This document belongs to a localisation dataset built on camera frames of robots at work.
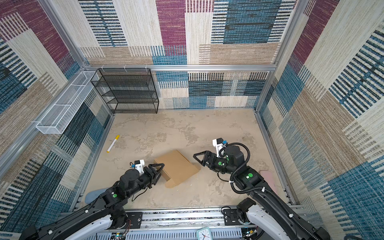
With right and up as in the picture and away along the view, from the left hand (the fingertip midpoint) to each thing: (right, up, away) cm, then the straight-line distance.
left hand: (165, 167), depth 76 cm
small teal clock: (+19, -28, -7) cm, 34 cm away
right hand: (+17, +4, -4) cm, 18 cm away
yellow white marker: (-39, +12, +29) cm, 50 cm away
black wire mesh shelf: (-33, +46, +33) cm, 65 cm away
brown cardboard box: (+5, -1, +1) cm, 6 cm away
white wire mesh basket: (-50, +23, -6) cm, 55 cm away
